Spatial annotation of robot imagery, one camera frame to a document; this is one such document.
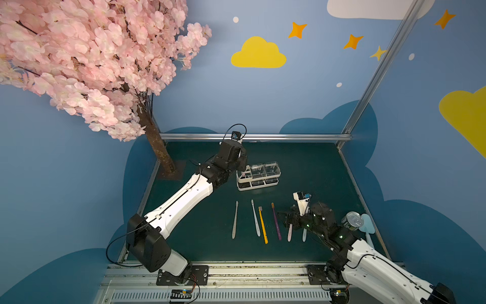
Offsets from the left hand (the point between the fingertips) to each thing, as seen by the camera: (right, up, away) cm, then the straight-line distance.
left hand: (241, 152), depth 79 cm
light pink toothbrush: (+22, -37, +8) cm, 44 cm away
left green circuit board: (-24, -56, -6) cm, 61 cm away
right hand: (+20, -24, +2) cm, 31 cm away
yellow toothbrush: (+10, -35, +9) cm, 37 cm away
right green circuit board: (+39, -57, -5) cm, 69 cm away
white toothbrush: (+7, -34, +10) cm, 36 cm away
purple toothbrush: (+17, -36, +8) cm, 40 cm away
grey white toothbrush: (-4, -37, +7) cm, 38 cm away
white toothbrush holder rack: (+9, -12, +26) cm, 30 cm away
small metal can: (+50, -31, +6) cm, 59 cm away
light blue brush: (+60, -36, +10) cm, 71 cm away
